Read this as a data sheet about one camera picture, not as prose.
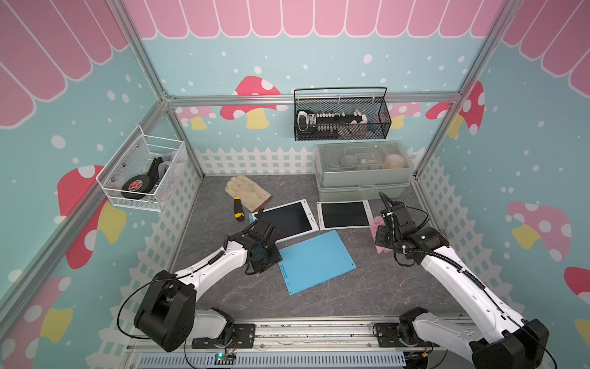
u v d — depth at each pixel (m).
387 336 0.74
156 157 0.78
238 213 1.05
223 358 0.73
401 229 0.57
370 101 0.91
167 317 0.42
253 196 1.11
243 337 0.74
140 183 0.69
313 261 0.95
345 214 1.13
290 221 1.38
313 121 0.88
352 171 0.99
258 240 0.67
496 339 0.40
